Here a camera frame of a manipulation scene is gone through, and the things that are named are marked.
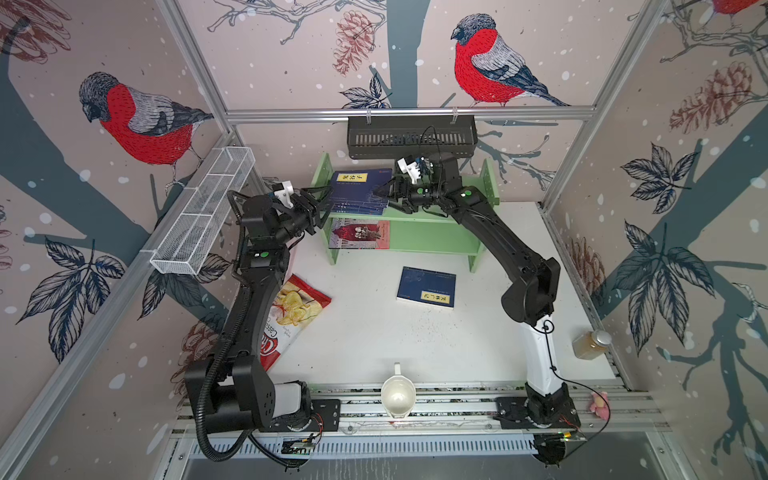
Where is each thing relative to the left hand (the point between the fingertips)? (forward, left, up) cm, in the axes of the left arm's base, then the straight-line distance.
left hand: (339, 188), depth 70 cm
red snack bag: (-14, +17, -35) cm, 41 cm away
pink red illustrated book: (+8, -2, -27) cm, 28 cm away
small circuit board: (-48, +11, -42) cm, 64 cm away
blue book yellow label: (+5, -5, -11) cm, 13 cm away
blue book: (+13, -3, -9) cm, 16 cm away
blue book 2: (-4, -24, -40) cm, 47 cm away
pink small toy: (-39, -65, -37) cm, 84 cm away
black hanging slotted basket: (+43, -13, -13) cm, 46 cm away
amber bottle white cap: (-26, -66, -32) cm, 78 cm away
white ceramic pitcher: (-37, -14, -39) cm, 55 cm away
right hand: (+6, -10, -7) cm, 14 cm away
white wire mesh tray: (-10, +38, -10) cm, 41 cm away
